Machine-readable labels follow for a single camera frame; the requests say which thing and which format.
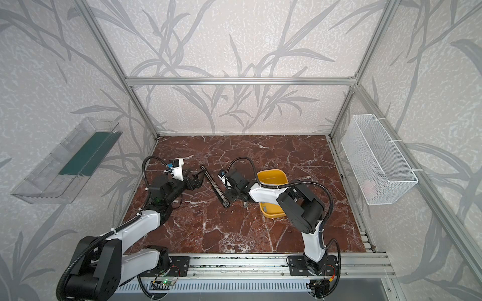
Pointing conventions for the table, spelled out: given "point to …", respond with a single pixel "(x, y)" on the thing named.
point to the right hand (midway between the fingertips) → (229, 182)
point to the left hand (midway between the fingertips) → (200, 164)
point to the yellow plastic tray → (272, 177)
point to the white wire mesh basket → (381, 174)
